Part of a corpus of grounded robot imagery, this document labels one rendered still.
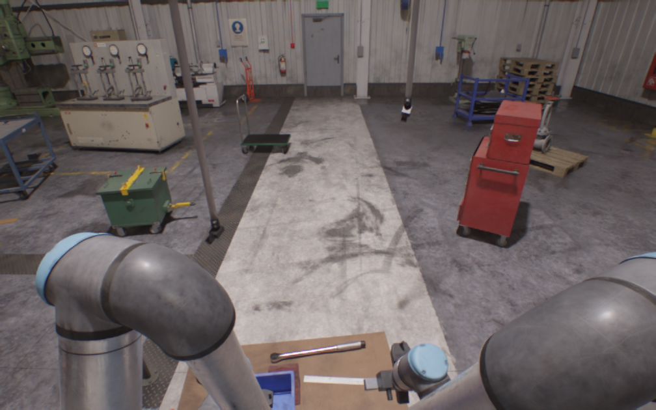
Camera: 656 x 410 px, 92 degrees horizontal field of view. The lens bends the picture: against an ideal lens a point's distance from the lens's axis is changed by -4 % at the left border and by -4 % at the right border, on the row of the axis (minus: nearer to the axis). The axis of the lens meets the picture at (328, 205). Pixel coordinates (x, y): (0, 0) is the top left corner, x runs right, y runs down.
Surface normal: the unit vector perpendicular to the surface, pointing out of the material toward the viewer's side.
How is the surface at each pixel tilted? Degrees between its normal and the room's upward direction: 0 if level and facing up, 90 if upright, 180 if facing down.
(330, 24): 90
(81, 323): 69
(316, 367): 0
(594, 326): 36
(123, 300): 62
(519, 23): 90
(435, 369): 19
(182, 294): 50
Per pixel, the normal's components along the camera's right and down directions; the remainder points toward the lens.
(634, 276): -0.11, -0.96
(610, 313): -0.35, -0.68
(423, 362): 0.13, -0.69
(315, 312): -0.01, -0.88
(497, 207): -0.50, 0.42
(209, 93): 0.00, 0.47
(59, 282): -0.25, -0.02
